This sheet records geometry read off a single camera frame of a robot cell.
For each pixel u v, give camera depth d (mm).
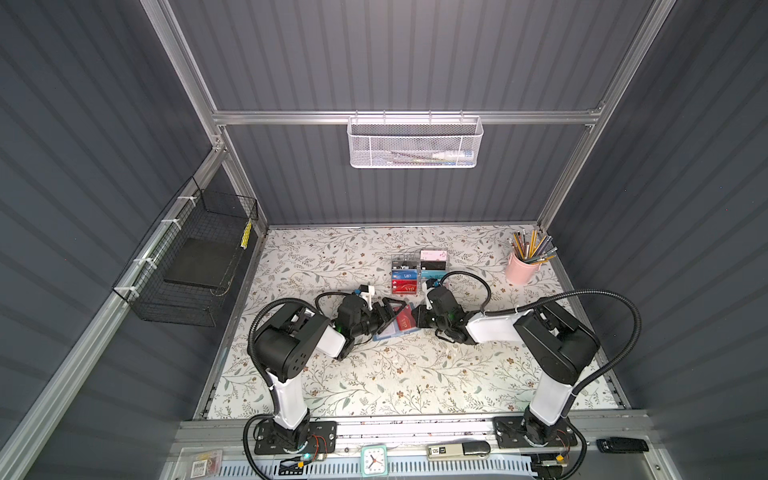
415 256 1116
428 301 770
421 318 844
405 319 934
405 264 991
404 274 989
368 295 888
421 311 846
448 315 740
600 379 516
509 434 726
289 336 546
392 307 857
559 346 490
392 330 912
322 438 723
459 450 680
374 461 691
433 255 991
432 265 991
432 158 912
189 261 740
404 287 991
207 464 685
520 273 1000
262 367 502
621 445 694
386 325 839
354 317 755
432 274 987
